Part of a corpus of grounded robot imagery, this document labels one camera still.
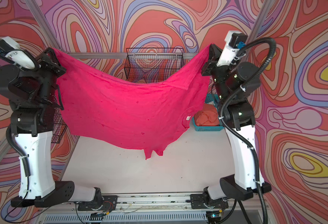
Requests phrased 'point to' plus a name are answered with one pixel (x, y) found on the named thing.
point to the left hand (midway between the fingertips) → (55, 46)
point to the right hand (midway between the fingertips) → (210, 49)
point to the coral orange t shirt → (208, 116)
